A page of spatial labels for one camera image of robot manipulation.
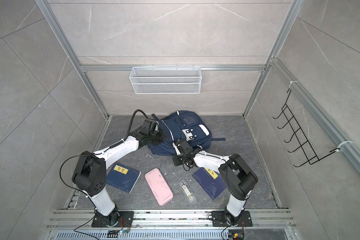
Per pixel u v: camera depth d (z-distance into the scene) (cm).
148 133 70
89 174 47
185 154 70
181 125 107
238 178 46
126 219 73
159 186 82
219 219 73
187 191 81
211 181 85
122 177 86
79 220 75
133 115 71
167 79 101
